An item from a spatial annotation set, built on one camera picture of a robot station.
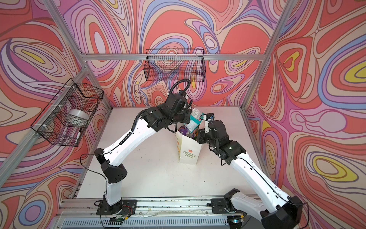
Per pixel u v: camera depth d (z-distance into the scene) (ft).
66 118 2.30
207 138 2.03
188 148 2.41
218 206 2.41
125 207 2.40
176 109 1.72
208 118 2.08
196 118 2.42
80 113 2.41
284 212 1.20
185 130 2.71
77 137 2.36
